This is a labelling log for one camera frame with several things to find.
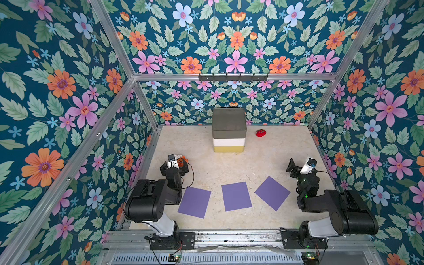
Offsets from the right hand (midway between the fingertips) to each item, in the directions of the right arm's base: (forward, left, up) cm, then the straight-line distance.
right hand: (301, 160), depth 87 cm
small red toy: (+27, +17, -8) cm, 34 cm away
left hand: (0, +70, -2) cm, 70 cm away
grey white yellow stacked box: (+34, +40, -12) cm, 54 cm away
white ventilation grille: (-44, +47, -12) cm, 66 cm away
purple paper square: (-16, +35, -12) cm, 40 cm away
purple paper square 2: (-13, +15, -12) cm, 23 cm away
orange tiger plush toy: (+1, +67, -6) cm, 68 cm away
